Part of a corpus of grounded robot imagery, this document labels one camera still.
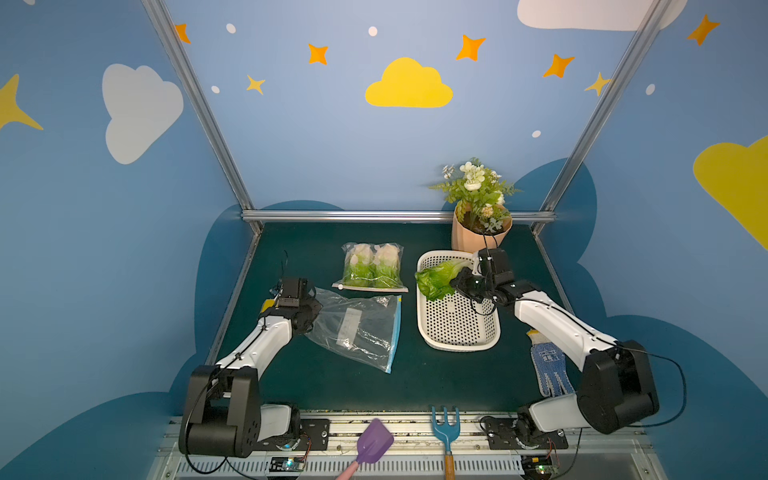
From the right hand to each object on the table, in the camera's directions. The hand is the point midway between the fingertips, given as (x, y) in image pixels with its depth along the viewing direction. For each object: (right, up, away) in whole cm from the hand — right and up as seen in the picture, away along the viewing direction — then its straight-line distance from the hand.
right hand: (455, 277), depth 88 cm
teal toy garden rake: (-6, -38, -15) cm, 41 cm away
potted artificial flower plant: (+12, +19, +13) cm, 26 cm away
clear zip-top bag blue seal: (-27, -15, -3) cm, 31 cm away
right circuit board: (+16, -45, -17) cm, 50 cm away
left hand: (-40, -9, +3) cm, 41 cm away
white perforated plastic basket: (+2, -15, +7) cm, 17 cm away
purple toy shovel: (-24, -40, -16) cm, 49 cm away
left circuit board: (-45, -44, -17) cm, 65 cm away
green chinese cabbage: (-6, -1, 0) cm, 6 cm away
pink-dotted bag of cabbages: (-25, +2, +11) cm, 28 cm away
